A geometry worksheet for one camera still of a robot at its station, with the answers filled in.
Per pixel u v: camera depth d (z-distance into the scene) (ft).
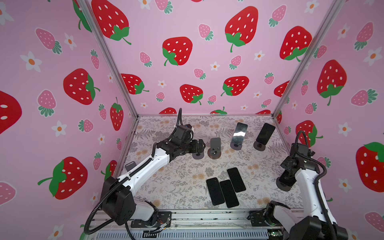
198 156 3.22
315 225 1.24
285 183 2.62
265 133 3.11
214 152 3.13
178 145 1.97
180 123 2.35
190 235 2.30
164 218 2.45
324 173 1.67
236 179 2.82
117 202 1.33
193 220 2.49
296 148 2.00
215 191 2.76
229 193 2.69
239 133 3.13
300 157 1.95
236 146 3.32
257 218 2.42
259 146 3.38
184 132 2.00
